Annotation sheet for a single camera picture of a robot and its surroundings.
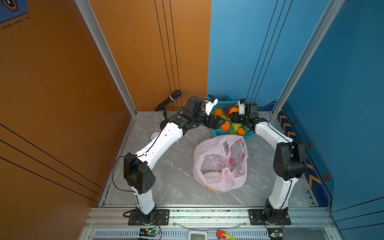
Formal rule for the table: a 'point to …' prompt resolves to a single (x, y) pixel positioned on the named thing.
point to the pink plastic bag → (220, 162)
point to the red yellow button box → (222, 234)
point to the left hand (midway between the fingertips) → (219, 116)
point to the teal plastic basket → (224, 109)
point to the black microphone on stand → (175, 95)
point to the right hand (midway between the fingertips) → (233, 114)
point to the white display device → (198, 235)
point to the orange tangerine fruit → (226, 126)
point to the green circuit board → (150, 232)
